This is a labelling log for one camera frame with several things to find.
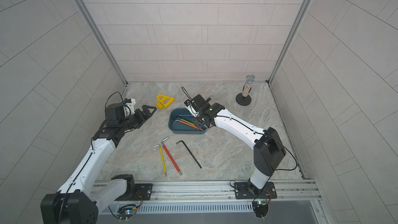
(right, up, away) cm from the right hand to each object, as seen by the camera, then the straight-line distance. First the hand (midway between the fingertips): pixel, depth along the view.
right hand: (197, 118), depth 84 cm
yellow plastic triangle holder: (-24, +8, +22) cm, 34 cm away
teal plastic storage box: (-11, -7, +10) cm, 17 cm away
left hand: (-22, +5, -5) cm, 23 cm away
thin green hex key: (-7, -4, +10) cm, 13 cm away
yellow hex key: (-18, -21, -3) cm, 28 cm away
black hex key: (-4, -19, +1) cm, 19 cm away
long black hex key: (-8, -3, +12) cm, 15 cm away
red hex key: (-15, -20, -1) cm, 25 cm away
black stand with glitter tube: (+30, +10, +21) cm, 38 cm away
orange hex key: (-6, -6, +10) cm, 13 cm away
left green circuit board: (-30, -37, -18) cm, 51 cm away
